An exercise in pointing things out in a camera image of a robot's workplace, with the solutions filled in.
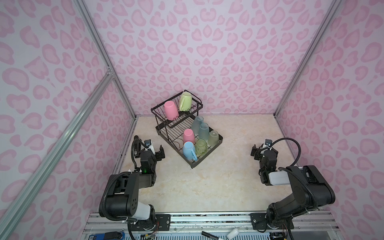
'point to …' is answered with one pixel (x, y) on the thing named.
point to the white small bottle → (233, 234)
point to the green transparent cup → (201, 147)
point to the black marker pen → (209, 235)
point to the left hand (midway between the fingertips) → (154, 144)
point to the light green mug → (185, 103)
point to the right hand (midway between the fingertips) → (264, 144)
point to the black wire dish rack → (178, 123)
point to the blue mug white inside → (189, 151)
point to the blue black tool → (108, 235)
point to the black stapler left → (137, 146)
